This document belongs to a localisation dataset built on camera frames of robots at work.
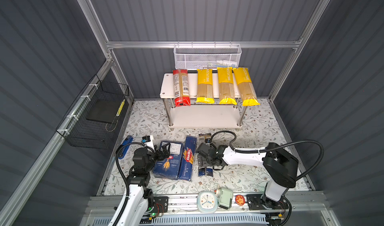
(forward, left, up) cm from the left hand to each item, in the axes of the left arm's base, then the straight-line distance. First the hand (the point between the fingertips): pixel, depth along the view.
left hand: (163, 145), depth 82 cm
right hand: (-6, -25, -11) cm, 28 cm away
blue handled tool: (+7, +26, -11) cm, 29 cm away
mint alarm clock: (-27, -22, -9) cm, 36 cm away
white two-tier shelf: (+24, -23, -4) cm, 33 cm away
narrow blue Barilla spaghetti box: (-5, -14, -8) cm, 17 cm away
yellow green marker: (+15, +21, +15) cm, 30 cm away
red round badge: (-27, -39, -11) cm, 49 cm away
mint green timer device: (-26, -31, -7) cm, 41 cm away
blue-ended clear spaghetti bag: (-13, -23, -9) cm, 28 cm away
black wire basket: (+6, +32, +15) cm, 36 cm away
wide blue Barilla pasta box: (-11, -3, -5) cm, 13 cm away
